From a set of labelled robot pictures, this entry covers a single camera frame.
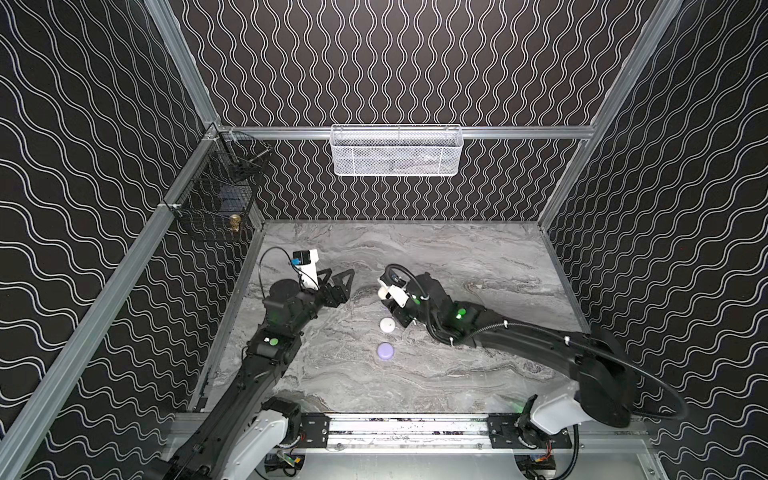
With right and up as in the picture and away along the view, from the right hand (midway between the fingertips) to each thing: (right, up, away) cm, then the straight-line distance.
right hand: (393, 292), depth 81 cm
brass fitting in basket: (-44, +19, +1) cm, 48 cm away
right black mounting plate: (+27, -34, -7) cm, 45 cm away
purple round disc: (-2, -18, +7) cm, 19 cm away
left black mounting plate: (-20, -33, -8) cm, 39 cm away
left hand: (-11, +6, -8) cm, 15 cm away
